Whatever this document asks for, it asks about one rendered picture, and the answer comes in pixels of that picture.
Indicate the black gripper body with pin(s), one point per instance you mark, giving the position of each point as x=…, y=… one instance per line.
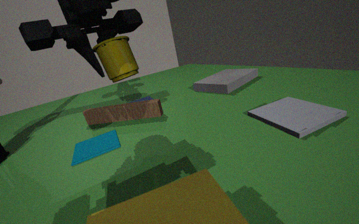
x=39, y=35

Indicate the brown rectangular bar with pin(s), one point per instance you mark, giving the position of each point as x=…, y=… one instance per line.
x=123, y=112

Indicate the grey flat square pad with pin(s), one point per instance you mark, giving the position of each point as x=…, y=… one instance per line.
x=296, y=117

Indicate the olive-yellow cup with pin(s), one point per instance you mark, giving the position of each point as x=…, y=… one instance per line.
x=117, y=58

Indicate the yellow flat panel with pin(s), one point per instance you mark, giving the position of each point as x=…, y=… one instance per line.
x=194, y=199

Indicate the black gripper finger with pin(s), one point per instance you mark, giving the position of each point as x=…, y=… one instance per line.
x=81, y=44
x=107, y=35

